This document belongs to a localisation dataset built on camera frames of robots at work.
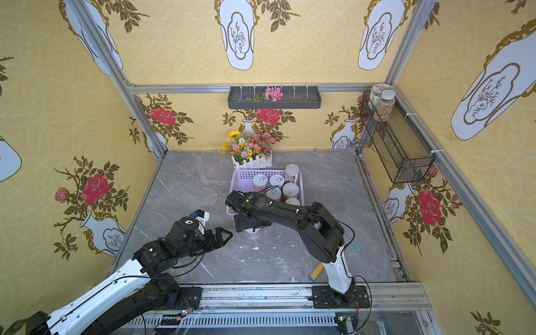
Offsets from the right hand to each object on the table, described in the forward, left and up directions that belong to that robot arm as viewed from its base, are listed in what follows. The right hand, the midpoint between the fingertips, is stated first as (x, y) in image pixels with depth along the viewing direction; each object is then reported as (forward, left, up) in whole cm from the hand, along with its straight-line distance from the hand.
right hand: (254, 219), depth 90 cm
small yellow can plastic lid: (+8, -17, +3) cm, 19 cm away
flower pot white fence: (+30, +4, +11) cm, 32 cm away
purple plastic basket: (+23, +8, -2) cm, 24 cm away
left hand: (-11, +11, +8) cm, 17 cm away
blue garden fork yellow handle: (-20, -25, -2) cm, 32 cm away
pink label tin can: (-7, 0, 0) cm, 7 cm away
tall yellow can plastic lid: (+21, -16, +9) cm, 28 cm away
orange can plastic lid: (+14, -16, +4) cm, 21 cm away
